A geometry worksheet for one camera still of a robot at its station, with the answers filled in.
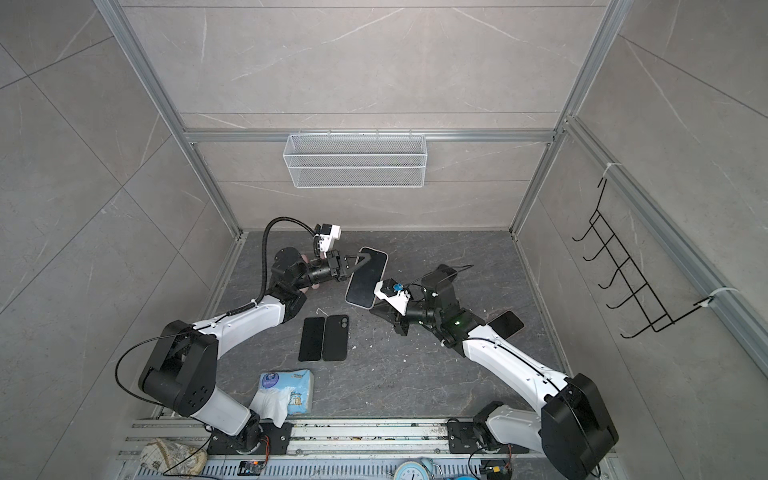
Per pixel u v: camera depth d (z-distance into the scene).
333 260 0.68
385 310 0.67
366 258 0.72
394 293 0.62
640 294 0.62
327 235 0.72
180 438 0.75
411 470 0.66
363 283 0.72
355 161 1.01
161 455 0.69
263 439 0.73
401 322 0.65
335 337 0.91
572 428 0.40
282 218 0.70
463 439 0.73
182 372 0.44
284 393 0.75
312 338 0.91
